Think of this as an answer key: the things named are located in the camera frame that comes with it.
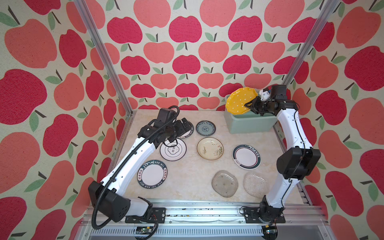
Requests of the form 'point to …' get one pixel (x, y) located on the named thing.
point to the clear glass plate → (255, 185)
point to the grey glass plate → (225, 183)
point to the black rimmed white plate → (188, 133)
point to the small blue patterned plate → (206, 128)
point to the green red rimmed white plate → (246, 157)
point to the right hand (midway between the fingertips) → (249, 104)
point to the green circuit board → (144, 230)
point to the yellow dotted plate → (235, 102)
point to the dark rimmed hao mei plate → (152, 174)
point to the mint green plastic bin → (249, 122)
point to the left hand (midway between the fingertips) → (189, 130)
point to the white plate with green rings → (174, 151)
